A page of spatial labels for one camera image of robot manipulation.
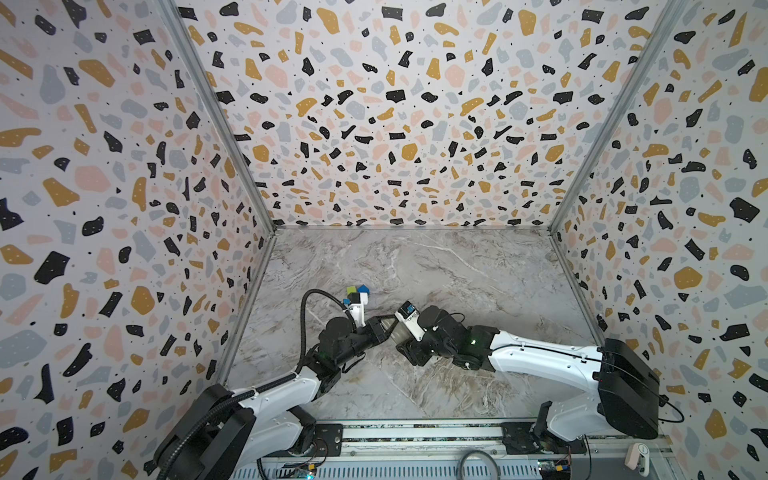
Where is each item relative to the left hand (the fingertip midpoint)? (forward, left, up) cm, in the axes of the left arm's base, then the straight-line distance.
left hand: (401, 317), depth 77 cm
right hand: (-3, 0, -5) cm, 6 cm away
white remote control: (-2, 0, -3) cm, 4 cm away
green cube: (+19, +16, -16) cm, 30 cm away
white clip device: (-30, -56, -15) cm, 65 cm away
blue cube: (+19, +12, -16) cm, 28 cm away
